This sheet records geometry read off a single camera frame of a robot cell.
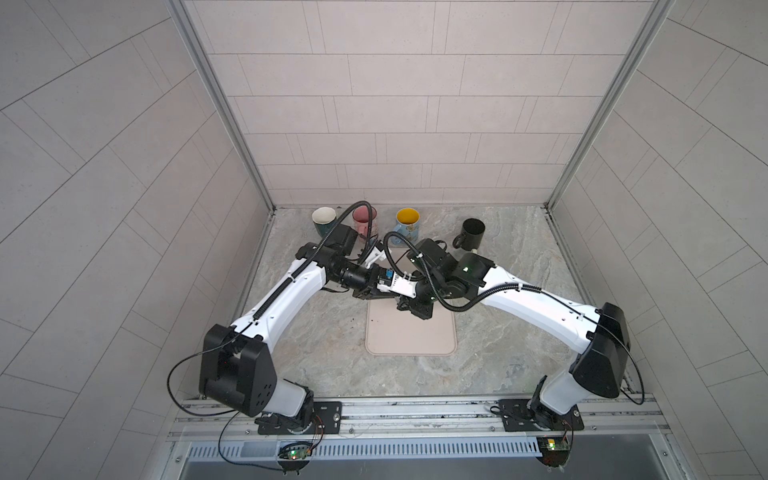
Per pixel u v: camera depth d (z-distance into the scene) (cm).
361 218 100
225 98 87
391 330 85
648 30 74
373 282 63
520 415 72
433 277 56
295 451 64
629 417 72
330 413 72
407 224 99
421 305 64
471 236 100
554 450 68
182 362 38
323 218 108
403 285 63
